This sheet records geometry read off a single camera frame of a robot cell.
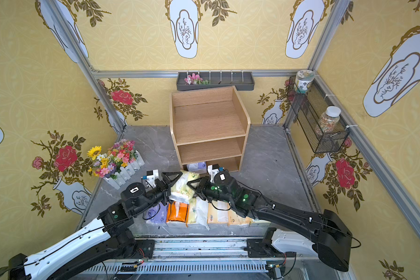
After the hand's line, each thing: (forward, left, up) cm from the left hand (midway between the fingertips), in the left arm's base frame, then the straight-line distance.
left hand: (178, 178), depth 70 cm
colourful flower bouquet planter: (+14, +32, -10) cm, 36 cm away
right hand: (-1, -4, -1) cm, 5 cm away
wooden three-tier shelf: (+21, -13, +8) cm, 26 cm away
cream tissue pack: (-11, -23, -18) cm, 32 cm away
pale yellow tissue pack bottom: (-6, -2, +2) cm, 7 cm away
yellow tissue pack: (-8, -7, -16) cm, 20 cm away
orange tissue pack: (-9, +2, -15) cm, 17 cm away
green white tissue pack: (-13, -35, -19) cm, 42 cm away
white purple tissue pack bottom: (+14, -7, -16) cm, 23 cm away
